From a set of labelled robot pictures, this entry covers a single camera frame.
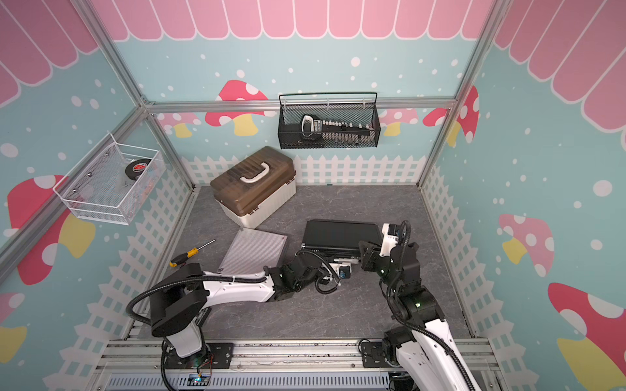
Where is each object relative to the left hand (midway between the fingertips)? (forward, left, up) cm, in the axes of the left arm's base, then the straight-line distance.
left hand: (332, 255), depth 83 cm
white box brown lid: (+26, +29, +8) cm, 40 cm away
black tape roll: (+19, +65, +22) cm, 71 cm away
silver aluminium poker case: (+6, +31, -9) cm, 33 cm away
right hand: (-2, -9, +11) cm, 14 cm away
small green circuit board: (-35, +39, -13) cm, 54 cm away
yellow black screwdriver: (+5, +56, -11) cm, 57 cm away
